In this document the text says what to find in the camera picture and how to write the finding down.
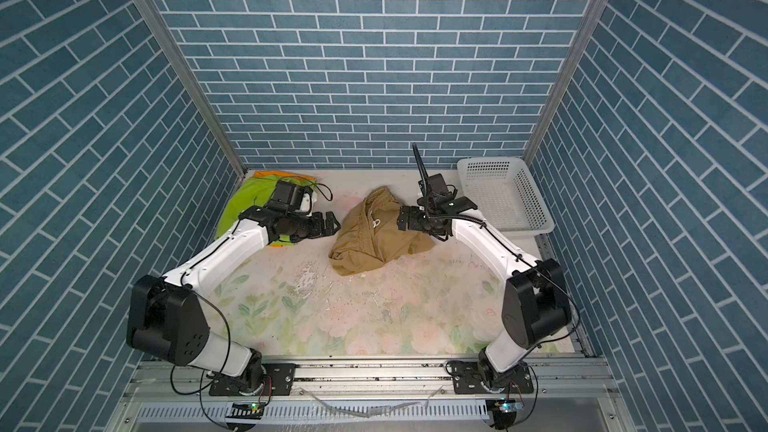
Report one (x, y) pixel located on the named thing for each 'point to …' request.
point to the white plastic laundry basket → (506, 194)
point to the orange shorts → (267, 173)
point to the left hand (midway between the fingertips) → (328, 226)
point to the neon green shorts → (251, 194)
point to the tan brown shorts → (367, 235)
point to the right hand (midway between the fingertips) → (408, 219)
